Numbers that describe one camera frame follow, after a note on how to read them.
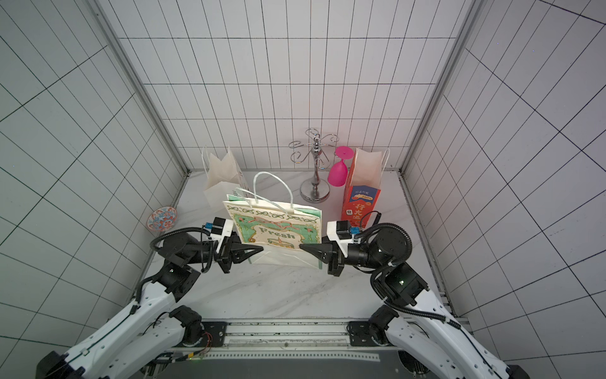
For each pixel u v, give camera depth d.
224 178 0.98
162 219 1.00
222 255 0.54
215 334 0.72
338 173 0.93
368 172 0.95
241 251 0.57
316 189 1.10
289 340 0.73
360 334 0.72
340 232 0.45
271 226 0.48
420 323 0.45
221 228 0.52
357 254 0.50
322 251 0.50
